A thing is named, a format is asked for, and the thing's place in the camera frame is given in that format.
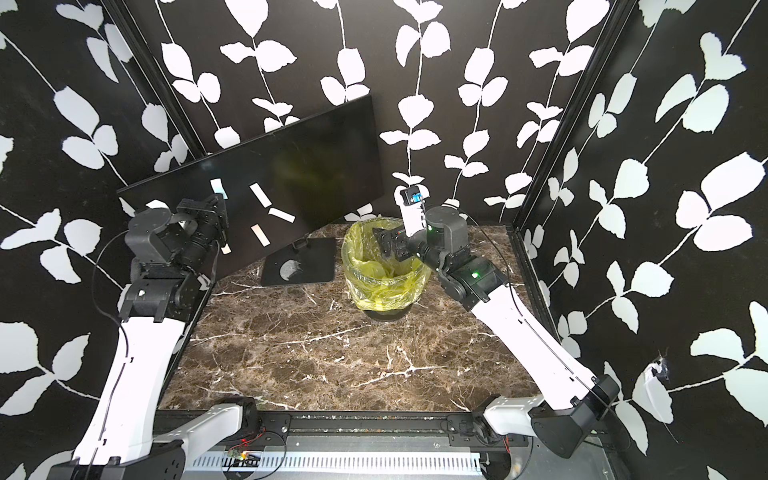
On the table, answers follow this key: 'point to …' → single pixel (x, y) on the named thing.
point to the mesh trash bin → (385, 289)
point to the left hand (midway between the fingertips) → (223, 185)
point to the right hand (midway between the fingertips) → (394, 221)
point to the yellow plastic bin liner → (376, 280)
